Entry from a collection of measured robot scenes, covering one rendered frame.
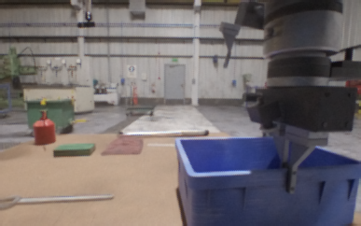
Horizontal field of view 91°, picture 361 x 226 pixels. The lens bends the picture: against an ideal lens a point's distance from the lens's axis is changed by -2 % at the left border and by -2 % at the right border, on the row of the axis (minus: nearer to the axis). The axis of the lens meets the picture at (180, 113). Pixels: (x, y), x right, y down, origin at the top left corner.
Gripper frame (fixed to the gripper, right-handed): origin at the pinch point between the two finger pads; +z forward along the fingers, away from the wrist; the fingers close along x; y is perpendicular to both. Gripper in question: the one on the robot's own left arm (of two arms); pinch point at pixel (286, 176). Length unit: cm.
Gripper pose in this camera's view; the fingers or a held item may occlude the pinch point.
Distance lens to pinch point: 32.4
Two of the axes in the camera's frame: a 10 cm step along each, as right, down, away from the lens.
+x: 1.3, 1.2, -9.8
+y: -9.9, 0.0, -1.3
